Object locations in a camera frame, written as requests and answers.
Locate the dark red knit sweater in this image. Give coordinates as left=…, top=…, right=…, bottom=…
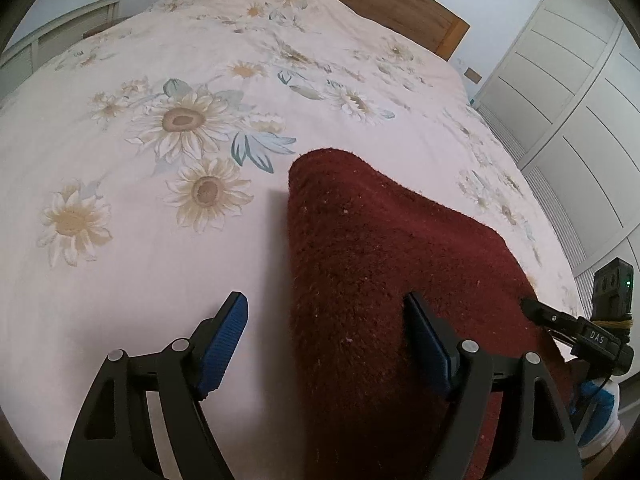
left=288, top=148, right=572, bottom=479

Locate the white louvered wardrobe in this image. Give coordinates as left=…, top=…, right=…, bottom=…
left=472, top=0, right=640, bottom=321

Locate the pink floral duvet bed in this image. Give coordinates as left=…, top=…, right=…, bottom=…
left=1, top=0, right=580, bottom=479

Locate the white low louvered cabinet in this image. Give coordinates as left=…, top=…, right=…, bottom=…
left=0, top=0, right=120, bottom=99

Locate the left wooden nightstand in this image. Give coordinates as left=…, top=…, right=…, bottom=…
left=82, top=18, right=126, bottom=39

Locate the right wall switch plate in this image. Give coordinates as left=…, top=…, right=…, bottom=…
left=463, top=67, right=483, bottom=84

